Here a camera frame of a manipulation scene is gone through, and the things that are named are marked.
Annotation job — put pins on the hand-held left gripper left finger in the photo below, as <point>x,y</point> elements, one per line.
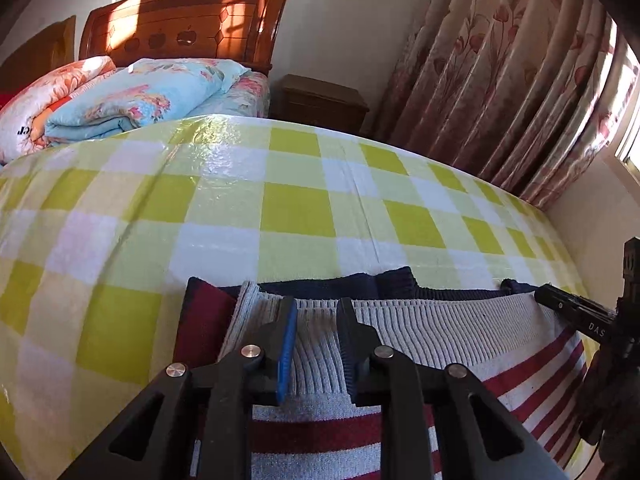
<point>286,345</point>

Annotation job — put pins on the pink floral quilt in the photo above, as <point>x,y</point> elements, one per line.
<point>40,105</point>

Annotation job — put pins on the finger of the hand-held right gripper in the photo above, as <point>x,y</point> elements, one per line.
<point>575,307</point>

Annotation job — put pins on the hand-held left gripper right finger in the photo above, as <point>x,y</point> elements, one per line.
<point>347,345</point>

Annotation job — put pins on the wooden nightstand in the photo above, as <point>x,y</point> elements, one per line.
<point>320,105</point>

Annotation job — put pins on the light blue floral quilt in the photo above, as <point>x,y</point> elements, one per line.
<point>145,95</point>

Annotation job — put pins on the yellow checked bed cover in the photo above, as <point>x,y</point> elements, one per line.
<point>225,200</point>

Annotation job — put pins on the small wooden headboard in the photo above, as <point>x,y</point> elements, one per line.
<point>45,55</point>

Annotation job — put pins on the pink floral curtain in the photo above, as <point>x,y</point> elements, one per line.
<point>500,75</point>

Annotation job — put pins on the red blanket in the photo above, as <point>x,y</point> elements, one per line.
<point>4,101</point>

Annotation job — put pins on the red grey striped sweater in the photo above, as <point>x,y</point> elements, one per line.
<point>450,330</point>

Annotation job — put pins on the large carved wooden headboard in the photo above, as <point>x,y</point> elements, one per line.
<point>200,20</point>

